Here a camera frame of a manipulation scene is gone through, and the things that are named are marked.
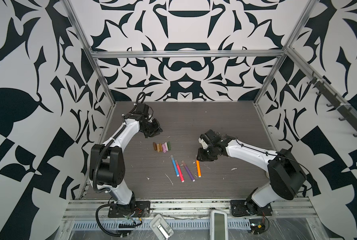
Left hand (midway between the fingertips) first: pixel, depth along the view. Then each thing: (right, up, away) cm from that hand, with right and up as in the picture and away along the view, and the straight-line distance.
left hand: (162, 128), depth 88 cm
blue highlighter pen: (+7, -22, -1) cm, 23 cm away
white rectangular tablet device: (+27, -42, -20) cm, 54 cm away
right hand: (+21, -16, -2) cm, 27 cm away
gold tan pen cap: (-2, -13, +6) cm, 15 cm away
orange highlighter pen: (+21, -21, +1) cm, 29 cm away
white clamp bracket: (+2, -44, -20) cm, 49 cm away
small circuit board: (+46, -45, -17) cm, 66 cm away
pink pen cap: (0, -13, +6) cm, 15 cm away
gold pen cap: (-3, -13, +7) cm, 15 cm away
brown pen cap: (-6, -12, +8) cm, 16 cm away
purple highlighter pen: (+15, -25, -2) cm, 29 cm away
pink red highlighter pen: (+10, -24, -2) cm, 26 cm away
